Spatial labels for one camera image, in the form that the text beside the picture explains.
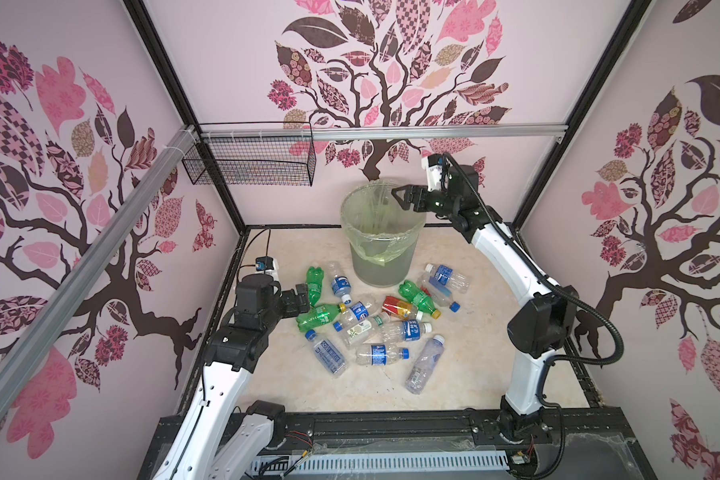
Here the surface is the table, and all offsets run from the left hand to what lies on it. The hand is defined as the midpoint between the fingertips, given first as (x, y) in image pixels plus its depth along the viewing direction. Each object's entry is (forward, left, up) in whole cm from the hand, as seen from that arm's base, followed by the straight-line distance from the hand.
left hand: (291, 294), depth 74 cm
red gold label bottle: (+5, -30, -17) cm, 35 cm away
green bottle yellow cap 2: (+8, -37, -17) cm, 41 cm away
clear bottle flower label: (-2, -17, -17) cm, 24 cm away
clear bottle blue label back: (+15, -11, -18) cm, 25 cm away
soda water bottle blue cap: (-10, -9, -18) cm, 22 cm away
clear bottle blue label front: (-9, -23, -17) cm, 30 cm away
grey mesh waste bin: (+21, -21, -21) cm, 37 cm away
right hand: (+26, -29, +14) cm, 42 cm away
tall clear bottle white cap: (-12, -36, -20) cm, 43 cm away
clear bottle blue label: (+16, -47, -18) cm, 53 cm away
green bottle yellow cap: (+3, -4, -18) cm, 19 cm away
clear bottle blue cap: (+2, -14, -19) cm, 23 cm away
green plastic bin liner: (+37, -24, -11) cm, 45 cm away
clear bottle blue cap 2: (+13, -44, -20) cm, 50 cm away
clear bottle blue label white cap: (-2, -30, -17) cm, 35 cm away
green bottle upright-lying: (+17, -2, -17) cm, 24 cm away
